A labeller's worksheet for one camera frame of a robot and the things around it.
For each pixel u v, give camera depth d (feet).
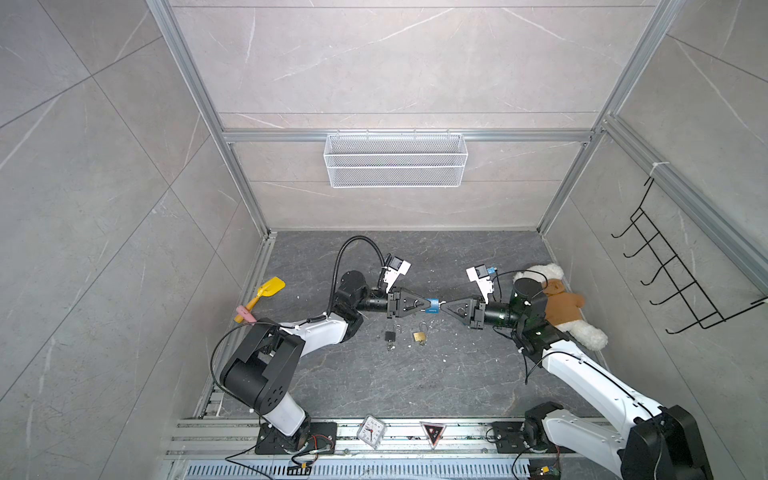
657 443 1.28
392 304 2.21
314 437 2.39
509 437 2.40
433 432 2.44
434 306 2.30
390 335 2.97
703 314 1.91
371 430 2.40
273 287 3.37
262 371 1.48
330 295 2.17
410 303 2.38
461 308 2.26
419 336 3.00
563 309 3.04
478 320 2.12
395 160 3.30
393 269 2.30
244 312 3.05
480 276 2.21
